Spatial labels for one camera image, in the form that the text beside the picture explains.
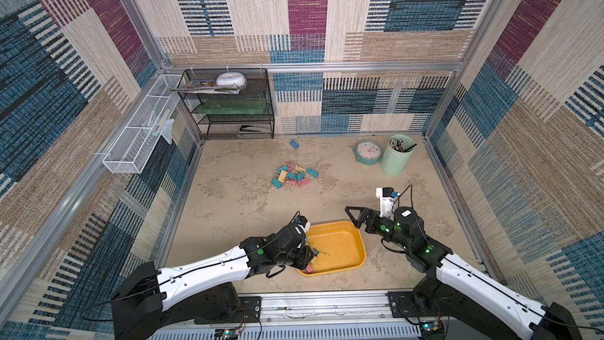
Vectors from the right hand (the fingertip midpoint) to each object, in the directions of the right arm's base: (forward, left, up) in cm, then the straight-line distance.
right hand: (352, 208), depth 77 cm
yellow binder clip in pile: (+25, +18, -12) cm, 33 cm away
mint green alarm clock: (+37, -14, -14) cm, 42 cm away
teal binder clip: (+26, +12, -15) cm, 32 cm away
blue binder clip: (+43, +21, -15) cm, 50 cm away
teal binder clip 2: (+20, +29, -15) cm, 38 cm away
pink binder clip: (+21, +16, -15) cm, 31 cm away
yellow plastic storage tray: (-6, +4, -18) cm, 19 cm away
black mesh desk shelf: (+52, +49, +3) cm, 72 cm away
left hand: (-11, +13, -9) cm, 20 cm away
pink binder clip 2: (-15, +14, -14) cm, 25 cm away
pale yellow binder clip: (+23, +25, -13) cm, 37 cm away
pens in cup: (+27, -22, +1) cm, 35 cm away
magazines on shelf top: (+43, +51, +18) cm, 70 cm away
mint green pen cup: (+26, -22, -3) cm, 34 cm away
